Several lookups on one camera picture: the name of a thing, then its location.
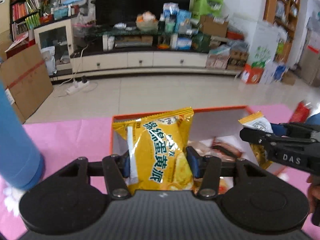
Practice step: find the pink floral tablecloth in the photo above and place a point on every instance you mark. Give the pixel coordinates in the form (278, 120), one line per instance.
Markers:
(75, 140)

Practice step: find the fruit bowl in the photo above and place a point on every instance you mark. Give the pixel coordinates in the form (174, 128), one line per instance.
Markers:
(147, 23)

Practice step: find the large cardboard box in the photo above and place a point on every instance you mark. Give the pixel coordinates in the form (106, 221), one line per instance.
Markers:
(27, 80)

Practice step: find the red soda can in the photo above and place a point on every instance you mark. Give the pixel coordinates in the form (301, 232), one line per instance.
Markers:
(301, 112)

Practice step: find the black television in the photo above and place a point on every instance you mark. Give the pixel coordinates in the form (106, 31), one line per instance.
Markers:
(142, 0)

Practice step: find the orange and white carton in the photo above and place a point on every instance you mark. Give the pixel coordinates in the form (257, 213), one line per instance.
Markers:
(251, 75)

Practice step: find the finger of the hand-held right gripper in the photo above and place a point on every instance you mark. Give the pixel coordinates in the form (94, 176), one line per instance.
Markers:
(280, 129)
(255, 136)

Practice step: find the person's right hand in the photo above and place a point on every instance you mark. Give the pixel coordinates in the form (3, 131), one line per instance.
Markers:
(312, 192)

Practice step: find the yellow cake packet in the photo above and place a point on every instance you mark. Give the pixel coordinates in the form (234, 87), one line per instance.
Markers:
(160, 142)

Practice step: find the orange box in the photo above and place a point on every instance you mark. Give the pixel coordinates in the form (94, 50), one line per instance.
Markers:
(215, 125)

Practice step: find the wooden shelf unit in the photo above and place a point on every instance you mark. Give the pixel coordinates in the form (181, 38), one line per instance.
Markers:
(271, 5)

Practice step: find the black bookshelf with books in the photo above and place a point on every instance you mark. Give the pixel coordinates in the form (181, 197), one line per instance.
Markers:
(25, 10)

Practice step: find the yellow packet with grey label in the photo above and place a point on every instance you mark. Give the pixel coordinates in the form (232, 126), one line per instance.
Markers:
(255, 121)

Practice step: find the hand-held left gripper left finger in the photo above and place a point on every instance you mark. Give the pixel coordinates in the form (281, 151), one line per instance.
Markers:
(126, 165)

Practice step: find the beige standing air conditioner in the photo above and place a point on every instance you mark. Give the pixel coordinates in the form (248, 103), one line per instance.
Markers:
(3, 12)

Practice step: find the white television stand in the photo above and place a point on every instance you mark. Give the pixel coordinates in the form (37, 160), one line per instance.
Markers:
(140, 60)

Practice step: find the blue thermos flask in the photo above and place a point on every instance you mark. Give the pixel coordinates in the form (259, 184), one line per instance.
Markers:
(17, 142)

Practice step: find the open cardboard box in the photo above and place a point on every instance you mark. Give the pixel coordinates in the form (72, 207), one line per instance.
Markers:
(215, 26)

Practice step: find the white glass door cabinet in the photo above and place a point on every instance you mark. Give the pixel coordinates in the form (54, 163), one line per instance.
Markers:
(53, 45)

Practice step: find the clear pink snack packet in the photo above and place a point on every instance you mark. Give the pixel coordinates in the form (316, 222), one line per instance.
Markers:
(225, 150)

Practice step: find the white power strip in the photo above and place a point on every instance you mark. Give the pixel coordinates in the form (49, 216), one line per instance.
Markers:
(75, 88)

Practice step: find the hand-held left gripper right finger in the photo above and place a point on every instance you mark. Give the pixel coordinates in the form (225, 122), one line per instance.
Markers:
(193, 162)

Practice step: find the blue and white carton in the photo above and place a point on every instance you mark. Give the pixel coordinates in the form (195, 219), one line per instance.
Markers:
(275, 72)

